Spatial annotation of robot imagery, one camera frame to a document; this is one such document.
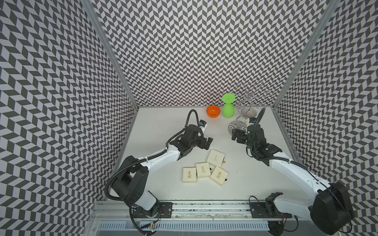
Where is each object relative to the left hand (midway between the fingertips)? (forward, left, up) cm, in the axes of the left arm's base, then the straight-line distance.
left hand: (204, 136), depth 86 cm
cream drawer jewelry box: (-8, -7, -11) cm, 15 cm away
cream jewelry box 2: (-16, +1, -10) cm, 19 cm away
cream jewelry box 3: (-20, -7, -10) cm, 23 cm away
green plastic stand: (+14, -14, +9) cm, 22 cm away
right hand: (0, -20, +3) cm, 20 cm away
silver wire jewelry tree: (+15, -20, +21) cm, 33 cm away
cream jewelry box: (-19, +9, -10) cm, 23 cm away
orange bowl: (+29, -8, -10) cm, 32 cm away
